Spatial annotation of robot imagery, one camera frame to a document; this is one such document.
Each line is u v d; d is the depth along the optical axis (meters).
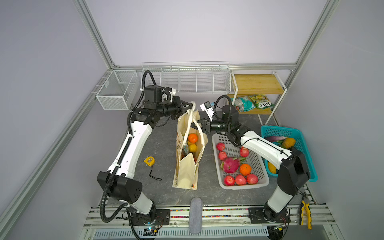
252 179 0.81
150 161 0.91
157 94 0.55
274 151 0.50
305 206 0.76
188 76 0.99
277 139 0.99
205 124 0.66
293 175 0.45
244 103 0.99
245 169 0.84
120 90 1.00
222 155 0.89
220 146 0.94
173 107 0.62
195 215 0.73
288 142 0.94
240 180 0.80
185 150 0.83
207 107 0.67
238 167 0.86
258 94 1.06
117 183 0.40
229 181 0.80
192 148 0.90
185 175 0.80
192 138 0.90
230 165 0.83
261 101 1.01
